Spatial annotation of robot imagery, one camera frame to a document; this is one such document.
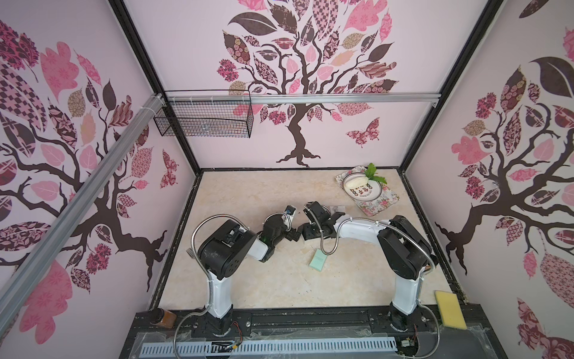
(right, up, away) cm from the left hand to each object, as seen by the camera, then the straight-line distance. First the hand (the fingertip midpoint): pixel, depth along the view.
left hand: (295, 221), depth 97 cm
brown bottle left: (-43, -25, -29) cm, 58 cm away
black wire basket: (-39, +48, -2) cm, 62 cm away
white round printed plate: (+38, +14, +13) cm, 43 cm away
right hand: (+5, -3, -2) cm, 6 cm away
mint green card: (+9, -13, -12) cm, 20 cm away
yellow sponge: (+54, -28, -22) cm, 64 cm away
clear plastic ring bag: (+20, +5, +5) cm, 21 cm away
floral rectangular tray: (+45, +10, +10) cm, 47 cm away
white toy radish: (+39, +22, +17) cm, 48 cm away
